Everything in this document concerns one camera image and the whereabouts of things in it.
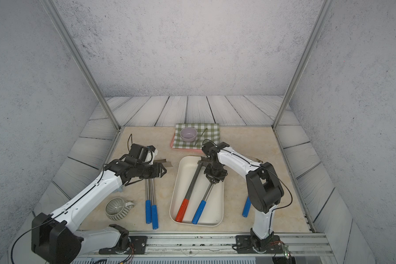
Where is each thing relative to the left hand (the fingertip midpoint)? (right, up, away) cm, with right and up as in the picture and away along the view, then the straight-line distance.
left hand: (165, 171), depth 80 cm
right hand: (+22, -6, +6) cm, 23 cm away
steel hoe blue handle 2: (+40, -18, +3) cm, 44 cm away
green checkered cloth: (+25, +19, +36) cm, 48 cm away
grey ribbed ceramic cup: (-25, -19, +3) cm, 32 cm away
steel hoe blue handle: (+17, -16, -1) cm, 23 cm away
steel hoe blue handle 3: (-8, -19, +3) cm, 21 cm away
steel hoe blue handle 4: (-6, -19, +3) cm, 20 cm away
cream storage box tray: (+7, -3, +17) cm, 18 cm away
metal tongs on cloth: (+14, +15, +31) cm, 37 cm away
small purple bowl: (+8, +19, +32) cm, 38 cm away
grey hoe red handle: (+8, -19, 0) cm, 20 cm away
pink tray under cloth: (+15, +8, +27) cm, 32 cm away
